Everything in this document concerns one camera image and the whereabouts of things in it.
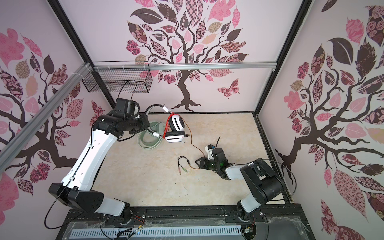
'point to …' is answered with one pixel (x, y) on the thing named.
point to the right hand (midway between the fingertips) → (198, 160)
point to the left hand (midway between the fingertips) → (149, 125)
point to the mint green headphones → (158, 129)
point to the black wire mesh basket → (121, 80)
